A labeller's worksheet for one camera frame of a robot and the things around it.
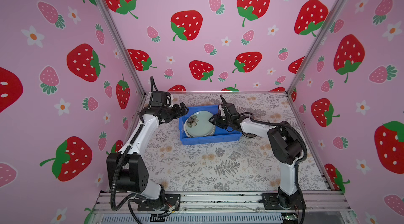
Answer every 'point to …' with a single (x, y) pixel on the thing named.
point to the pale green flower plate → (197, 124)
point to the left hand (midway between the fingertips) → (182, 111)
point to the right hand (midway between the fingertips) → (208, 120)
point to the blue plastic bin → (221, 134)
